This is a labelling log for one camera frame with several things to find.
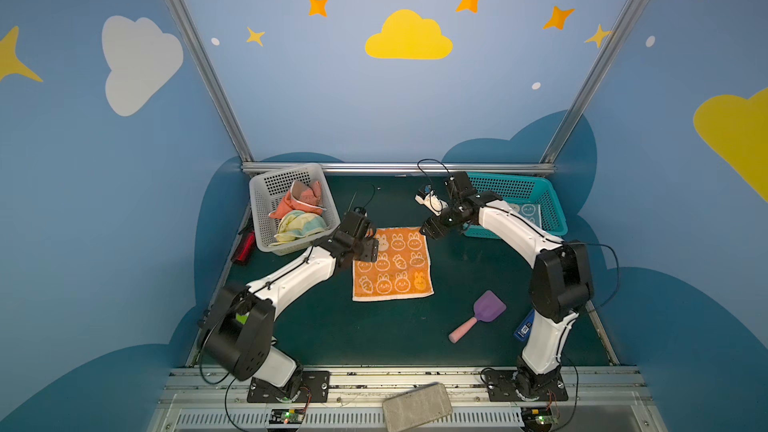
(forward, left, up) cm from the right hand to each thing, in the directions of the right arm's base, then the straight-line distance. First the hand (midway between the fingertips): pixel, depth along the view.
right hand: (432, 219), depth 92 cm
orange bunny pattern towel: (-12, +9, -12) cm, 19 cm away
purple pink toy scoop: (-22, -17, -13) cm, 31 cm away
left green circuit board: (-52, +36, -13) cm, 64 cm away
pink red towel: (+11, +44, -4) cm, 46 cm away
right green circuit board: (-49, -27, -13) cm, 57 cm away
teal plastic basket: (+22, -35, -8) cm, 42 cm away
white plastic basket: (+16, +60, -7) cm, 63 cm away
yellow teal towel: (+1, +45, -7) cm, 46 cm away
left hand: (-9, +20, -2) cm, 22 cm away
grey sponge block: (-49, +5, -9) cm, 50 cm away
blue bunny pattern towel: (+15, -38, -12) cm, 43 cm away
